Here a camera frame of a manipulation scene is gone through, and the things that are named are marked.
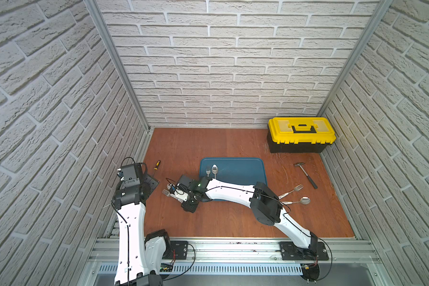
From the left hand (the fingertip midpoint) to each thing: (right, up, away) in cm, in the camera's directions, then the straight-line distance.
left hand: (146, 181), depth 75 cm
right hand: (+17, -13, +11) cm, 24 cm away
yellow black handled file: (-4, +5, +25) cm, 26 cm away
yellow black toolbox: (+76, +21, +20) cm, 81 cm away
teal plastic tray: (+45, +1, +25) cm, 52 cm away
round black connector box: (+68, -35, -6) cm, 77 cm away
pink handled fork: (+25, +1, +22) cm, 34 cm away
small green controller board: (+10, -34, -4) cm, 36 cm away
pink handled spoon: (+29, +2, +22) cm, 36 cm away
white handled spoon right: (+75, -12, +13) cm, 77 cm away
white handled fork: (+73, -7, +17) cm, 75 cm away
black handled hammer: (+83, -5, +19) cm, 85 cm away
